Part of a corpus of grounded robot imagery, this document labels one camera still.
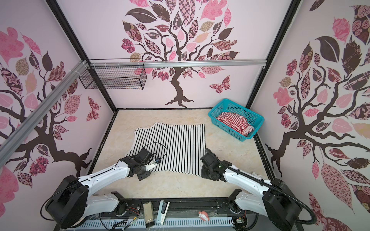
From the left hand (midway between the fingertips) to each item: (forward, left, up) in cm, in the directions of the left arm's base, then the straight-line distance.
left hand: (143, 171), depth 86 cm
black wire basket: (+54, +22, +33) cm, 67 cm away
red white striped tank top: (+36, -65, +4) cm, 75 cm away
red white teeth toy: (-24, -35, +6) cm, 43 cm away
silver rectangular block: (-23, -8, +3) cm, 24 cm away
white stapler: (-22, -14, +3) cm, 26 cm away
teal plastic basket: (+52, -60, +7) cm, 79 cm away
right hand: (-1, -37, +1) cm, 37 cm away
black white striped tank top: (+17, -22, 0) cm, 27 cm away
